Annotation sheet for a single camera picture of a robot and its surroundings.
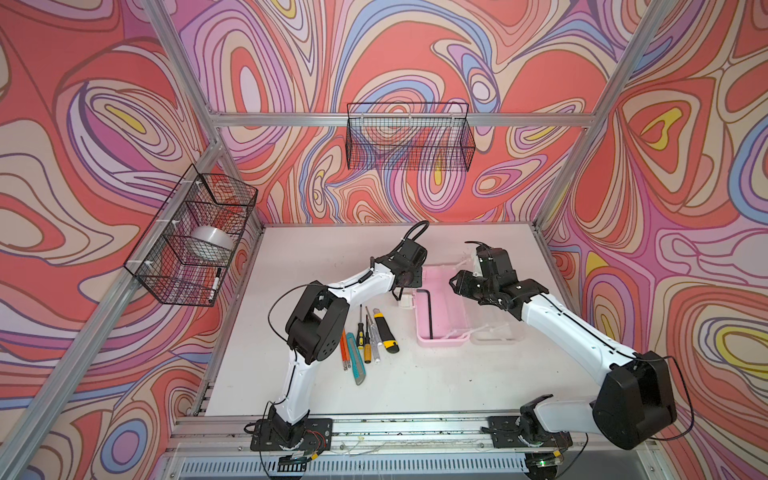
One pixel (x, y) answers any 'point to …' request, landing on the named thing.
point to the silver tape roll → (220, 238)
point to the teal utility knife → (358, 363)
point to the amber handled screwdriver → (368, 353)
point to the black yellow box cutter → (388, 339)
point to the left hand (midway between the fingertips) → (418, 275)
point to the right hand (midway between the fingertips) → (457, 288)
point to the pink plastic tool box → (443, 318)
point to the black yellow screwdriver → (360, 331)
